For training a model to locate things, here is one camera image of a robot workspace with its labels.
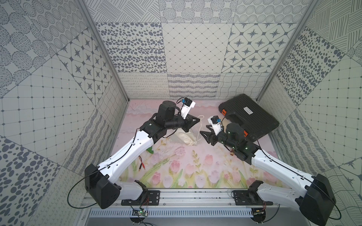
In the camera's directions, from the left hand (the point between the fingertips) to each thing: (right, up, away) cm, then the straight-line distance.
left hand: (198, 115), depth 68 cm
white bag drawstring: (0, -15, +7) cm, 16 cm away
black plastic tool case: (+44, -5, +30) cm, 54 cm away
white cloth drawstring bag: (-5, -13, +10) cm, 18 cm away
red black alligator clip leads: (-34, -31, +18) cm, 49 cm away
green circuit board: (-28, -50, +2) cm, 57 cm away
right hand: (+4, -8, +9) cm, 13 cm away
